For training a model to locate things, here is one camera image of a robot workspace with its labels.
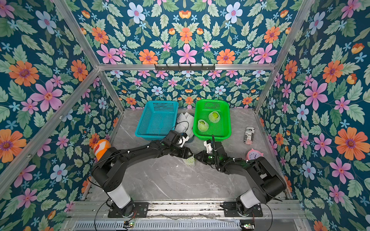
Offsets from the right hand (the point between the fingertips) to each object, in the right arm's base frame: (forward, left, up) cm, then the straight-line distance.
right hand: (197, 154), depth 87 cm
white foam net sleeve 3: (-5, +4, 0) cm, 6 cm away
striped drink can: (+18, -37, -4) cm, 41 cm away
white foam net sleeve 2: (+22, -3, +1) cm, 22 cm away
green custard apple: (+32, -12, 0) cm, 34 cm away
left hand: (0, +3, 0) cm, 3 cm away
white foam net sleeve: (+32, -12, 0) cm, 34 cm away
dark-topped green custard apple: (+22, -3, +1) cm, 22 cm away
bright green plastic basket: (+24, -18, -7) cm, 31 cm away
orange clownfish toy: (+2, +61, +3) cm, 61 cm away
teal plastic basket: (+34, +33, -5) cm, 47 cm away
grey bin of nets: (+13, +5, -4) cm, 15 cm away
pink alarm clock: (+3, -36, -5) cm, 37 cm away
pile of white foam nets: (+25, +10, -1) cm, 27 cm away
